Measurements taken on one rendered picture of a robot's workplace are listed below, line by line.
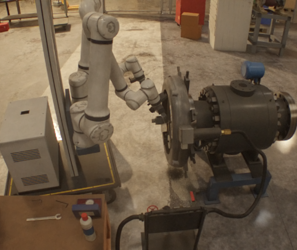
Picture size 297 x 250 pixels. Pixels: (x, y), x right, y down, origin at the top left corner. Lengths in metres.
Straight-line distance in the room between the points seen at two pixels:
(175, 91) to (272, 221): 1.38
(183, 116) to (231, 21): 4.14
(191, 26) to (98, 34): 5.18
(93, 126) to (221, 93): 1.05
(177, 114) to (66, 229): 1.05
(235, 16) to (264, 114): 3.84
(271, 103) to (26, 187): 2.02
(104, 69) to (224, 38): 4.62
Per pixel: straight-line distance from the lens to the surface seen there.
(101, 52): 1.39
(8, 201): 1.99
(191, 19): 6.43
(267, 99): 2.24
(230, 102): 2.08
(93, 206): 1.62
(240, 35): 5.93
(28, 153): 1.90
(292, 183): 2.85
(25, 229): 1.79
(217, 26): 5.75
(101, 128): 1.53
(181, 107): 1.86
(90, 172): 2.20
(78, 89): 2.11
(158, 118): 2.32
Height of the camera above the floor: 1.85
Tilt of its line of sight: 35 degrees down
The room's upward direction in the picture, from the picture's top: straight up
